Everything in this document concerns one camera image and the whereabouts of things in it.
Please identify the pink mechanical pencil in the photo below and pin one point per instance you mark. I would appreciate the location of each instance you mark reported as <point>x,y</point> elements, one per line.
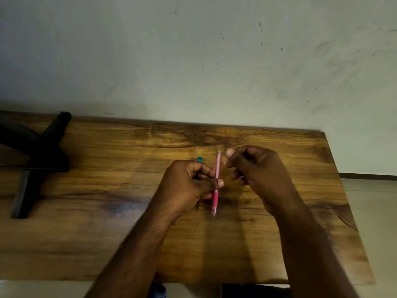
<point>217,164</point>

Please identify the person's left forearm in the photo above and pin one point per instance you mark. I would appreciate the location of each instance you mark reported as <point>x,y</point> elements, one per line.
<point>136,254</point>

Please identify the person's right forearm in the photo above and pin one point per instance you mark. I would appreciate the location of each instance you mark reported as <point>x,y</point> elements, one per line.
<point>310,254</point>

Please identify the black stand base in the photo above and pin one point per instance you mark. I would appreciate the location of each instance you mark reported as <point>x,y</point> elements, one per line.
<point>43,152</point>

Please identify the person's left hand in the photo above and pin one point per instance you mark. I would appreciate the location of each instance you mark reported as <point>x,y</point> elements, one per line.
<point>180,186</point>

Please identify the person's right hand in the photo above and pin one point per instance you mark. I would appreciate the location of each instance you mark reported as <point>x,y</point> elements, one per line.
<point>263,173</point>

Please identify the dark skirting board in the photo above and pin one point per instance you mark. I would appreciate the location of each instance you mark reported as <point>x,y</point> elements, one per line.
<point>369,176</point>

